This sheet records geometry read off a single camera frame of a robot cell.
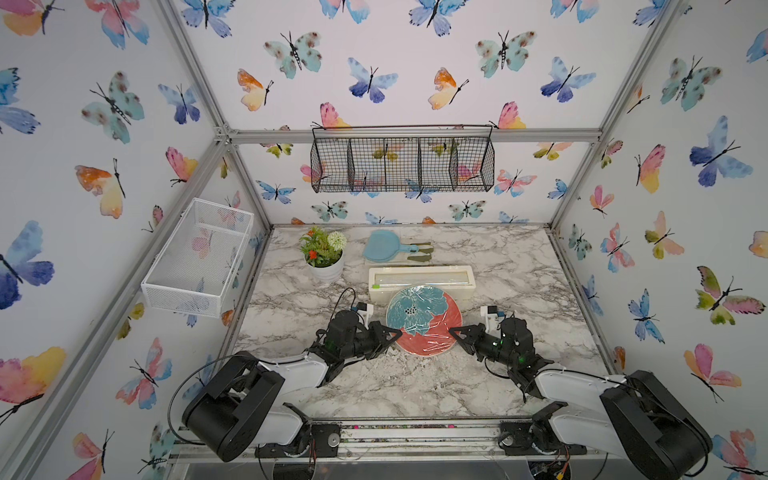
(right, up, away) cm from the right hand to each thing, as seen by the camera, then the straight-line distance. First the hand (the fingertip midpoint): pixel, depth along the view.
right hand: (451, 329), depth 82 cm
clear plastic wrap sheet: (-7, +3, +5) cm, 9 cm away
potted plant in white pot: (-37, +21, +9) cm, 43 cm away
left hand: (-12, -1, 0) cm, 12 cm away
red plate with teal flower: (-7, +3, +5) cm, 9 cm away
